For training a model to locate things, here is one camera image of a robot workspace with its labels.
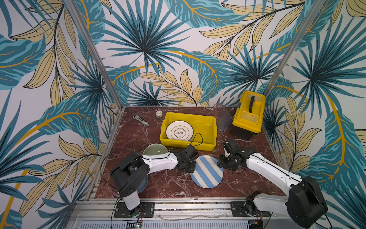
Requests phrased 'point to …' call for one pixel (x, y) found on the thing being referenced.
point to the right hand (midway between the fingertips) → (219, 164)
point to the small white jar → (158, 113)
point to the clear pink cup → (218, 108)
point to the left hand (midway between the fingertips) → (191, 169)
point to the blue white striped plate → (207, 173)
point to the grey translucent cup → (224, 120)
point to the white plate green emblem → (179, 130)
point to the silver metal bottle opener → (138, 118)
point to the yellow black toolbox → (249, 115)
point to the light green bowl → (155, 149)
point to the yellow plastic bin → (204, 127)
